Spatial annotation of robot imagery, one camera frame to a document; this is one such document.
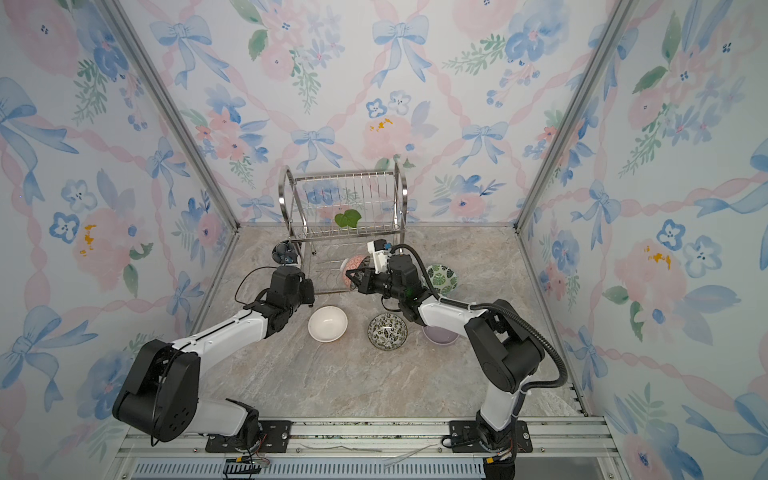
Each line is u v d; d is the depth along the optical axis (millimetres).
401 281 693
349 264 843
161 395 422
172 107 858
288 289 696
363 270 793
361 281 811
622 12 679
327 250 1121
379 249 779
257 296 694
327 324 919
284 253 1094
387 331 909
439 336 874
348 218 841
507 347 476
